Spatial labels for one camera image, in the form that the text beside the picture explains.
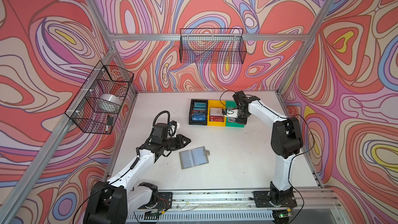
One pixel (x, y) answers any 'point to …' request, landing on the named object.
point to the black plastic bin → (198, 113)
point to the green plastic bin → (231, 121)
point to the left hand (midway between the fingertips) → (191, 140)
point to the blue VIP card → (198, 117)
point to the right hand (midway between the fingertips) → (243, 119)
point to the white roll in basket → (110, 100)
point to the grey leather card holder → (194, 157)
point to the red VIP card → (216, 118)
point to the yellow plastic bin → (215, 108)
